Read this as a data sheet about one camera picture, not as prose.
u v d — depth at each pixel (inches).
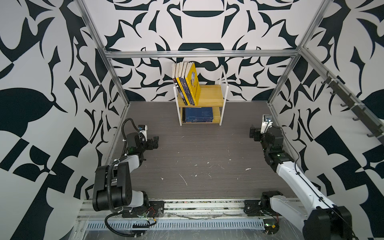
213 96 39.8
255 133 28.8
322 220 16.3
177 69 31.8
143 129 31.9
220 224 28.1
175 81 30.4
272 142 23.9
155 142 33.2
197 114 39.9
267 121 26.7
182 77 29.9
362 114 21.6
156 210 28.8
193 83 33.3
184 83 31.1
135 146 28.0
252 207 29.3
